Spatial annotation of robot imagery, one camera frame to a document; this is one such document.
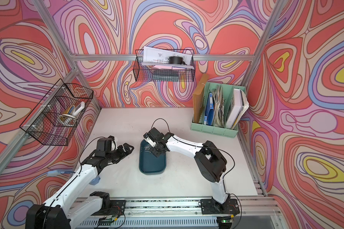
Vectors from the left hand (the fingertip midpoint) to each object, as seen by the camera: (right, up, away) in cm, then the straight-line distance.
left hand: (130, 150), depth 83 cm
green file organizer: (+65, +39, +18) cm, 78 cm away
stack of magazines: (+57, +19, +15) cm, 62 cm away
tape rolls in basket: (-28, +23, -8) cm, 37 cm away
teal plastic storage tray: (+10, -9, +4) cm, 14 cm away
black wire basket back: (+11, +51, +18) cm, 56 cm away
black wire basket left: (-39, +18, -8) cm, 44 cm away
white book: (+66, +28, +3) cm, 72 cm away
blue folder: (+50, +19, +13) cm, 55 cm away
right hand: (+16, -2, +6) cm, 17 cm away
